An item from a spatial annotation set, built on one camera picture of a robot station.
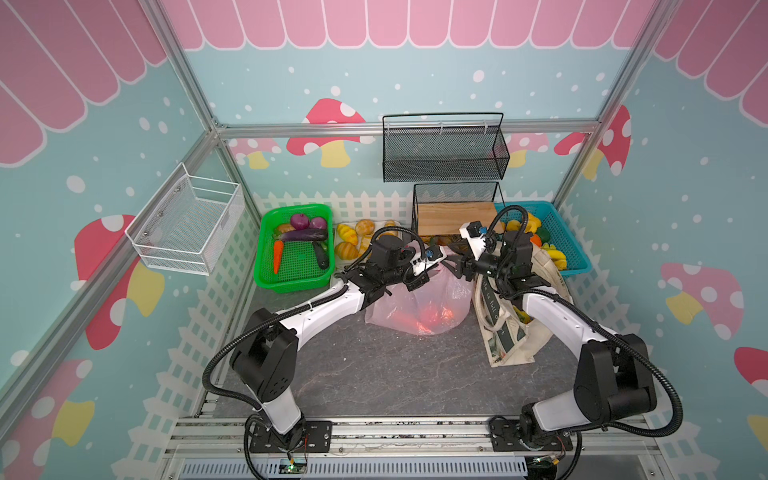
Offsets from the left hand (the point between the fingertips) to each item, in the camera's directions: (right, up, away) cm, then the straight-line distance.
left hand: (433, 266), depth 82 cm
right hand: (+3, +4, -1) cm, 5 cm away
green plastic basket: (-46, 0, +28) cm, 53 cm away
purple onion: (-46, +16, +30) cm, 58 cm away
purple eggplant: (-43, +11, +29) cm, 53 cm away
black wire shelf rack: (+12, +27, +31) cm, 43 cm away
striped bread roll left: (-29, +11, +32) cm, 45 cm away
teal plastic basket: (+50, +10, +26) cm, 58 cm away
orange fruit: (+40, +8, +24) cm, 47 cm away
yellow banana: (+45, +2, +19) cm, 49 cm away
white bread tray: (-9, +16, +39) cm, 43 cm away
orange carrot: (-53, +3, +28) cm, 60 cm away
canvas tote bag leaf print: (+19, -18, -4) cm, 27 cm away
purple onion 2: (-40, +15, +31) cm, 53 cm away
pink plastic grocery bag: (+3, -12, +8) cm, 15 cm away
